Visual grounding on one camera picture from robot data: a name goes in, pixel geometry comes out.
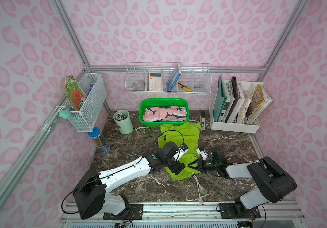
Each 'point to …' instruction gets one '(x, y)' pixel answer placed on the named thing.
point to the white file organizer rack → (236, 105)
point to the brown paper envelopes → (262, 99)
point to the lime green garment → (187, 133)
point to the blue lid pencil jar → (99, 141)
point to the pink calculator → (155, 81)
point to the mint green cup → (122, 118)
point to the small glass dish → (139, 86)
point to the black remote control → (202, 120)
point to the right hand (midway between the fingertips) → (188, 166)
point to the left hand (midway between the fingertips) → (180, 158)
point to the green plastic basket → (162, 102)
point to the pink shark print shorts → (164, 113)
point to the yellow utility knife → (185, 88)
